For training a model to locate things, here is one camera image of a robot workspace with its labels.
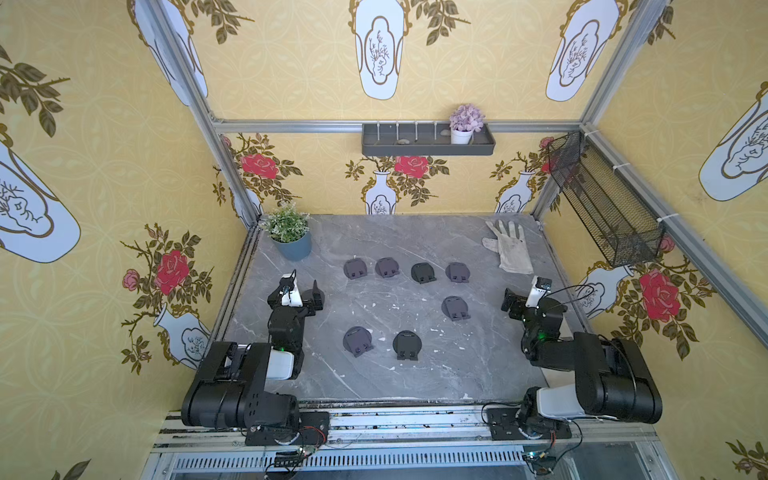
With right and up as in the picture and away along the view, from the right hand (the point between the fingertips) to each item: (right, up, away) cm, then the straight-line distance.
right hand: (522, 291), depth 92 cm
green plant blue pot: (-74, +19, +5) cm, 77 cm away
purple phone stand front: (-51, -14, -4) cm, 53 cm away
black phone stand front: (-36, -15, -7) cm, 39 cm away
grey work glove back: (+4, +14, +20) cm, 24 cm away
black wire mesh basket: (+22, +22, -8) cm, 32 cm away
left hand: (-67, +3, -4) cm, 67 cm away
